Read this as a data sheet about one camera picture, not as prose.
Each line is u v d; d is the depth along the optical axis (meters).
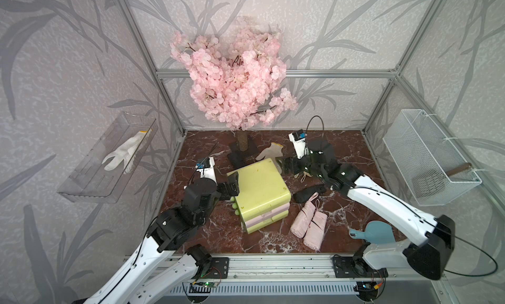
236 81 0.72
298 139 0.62
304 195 0.90
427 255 0.39
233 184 0.59
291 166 0.64
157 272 0.43
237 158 1.04
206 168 0.54
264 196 0.69
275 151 1.09
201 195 0.44
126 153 0.64
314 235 0.80
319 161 0.53
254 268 0.75
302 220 0.82
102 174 0.65
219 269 0.72
